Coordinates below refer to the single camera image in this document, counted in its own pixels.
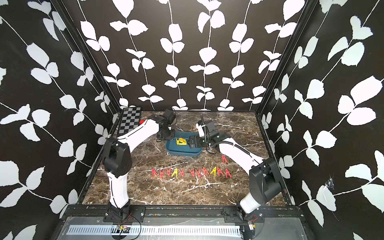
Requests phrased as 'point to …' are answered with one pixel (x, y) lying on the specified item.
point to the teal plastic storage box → (173, 150)
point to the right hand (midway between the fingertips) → (192, 139)
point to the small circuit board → (122, 229)
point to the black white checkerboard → (130, 119)
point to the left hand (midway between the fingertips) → (171, 135)
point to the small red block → (141, 121)
